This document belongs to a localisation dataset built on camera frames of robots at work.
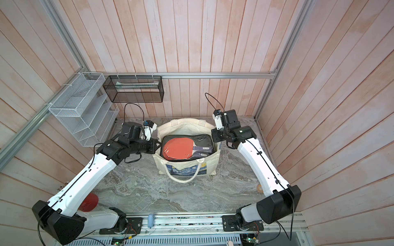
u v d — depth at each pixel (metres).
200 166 0.70
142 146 0.61
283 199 0.39
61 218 0.37
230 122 0.56
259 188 0.86
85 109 0.73
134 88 1.05
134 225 0.74
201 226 0.74
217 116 0.67
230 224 0.73
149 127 0.65
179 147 0.79
